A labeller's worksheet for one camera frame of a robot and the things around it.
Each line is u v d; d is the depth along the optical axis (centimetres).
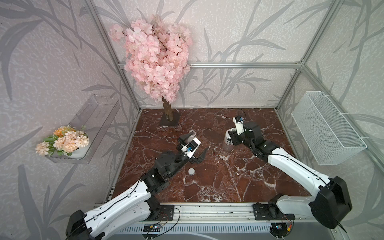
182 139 61
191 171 87
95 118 74
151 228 71
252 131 60
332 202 40
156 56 64
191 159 60
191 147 53
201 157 60
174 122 112
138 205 60
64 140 49
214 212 75
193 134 83
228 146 98
